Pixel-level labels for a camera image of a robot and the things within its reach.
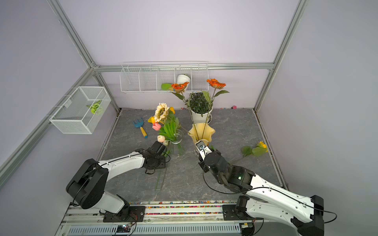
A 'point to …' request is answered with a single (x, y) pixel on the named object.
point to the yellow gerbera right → (260, 149)
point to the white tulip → (166, 153)
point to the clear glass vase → (176, 144)
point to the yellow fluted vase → (200, 132)
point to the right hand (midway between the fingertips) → (203, 149)
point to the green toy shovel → (166, 86)
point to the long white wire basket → (148, 77)
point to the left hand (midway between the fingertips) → (161, 165)
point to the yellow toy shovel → (151, 119)
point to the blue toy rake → (139, 124)
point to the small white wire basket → (79, 111)
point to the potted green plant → (201, 106)
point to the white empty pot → (182, 78)
